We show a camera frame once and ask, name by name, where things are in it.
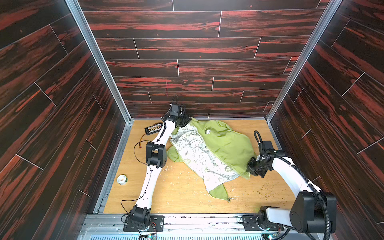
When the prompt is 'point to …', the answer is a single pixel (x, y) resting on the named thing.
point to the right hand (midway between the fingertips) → (250, 169)
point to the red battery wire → (140, 140)
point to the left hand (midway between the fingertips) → (193, 117)
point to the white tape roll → (122, 179)
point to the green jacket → (214, 151)
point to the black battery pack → (155, 128)
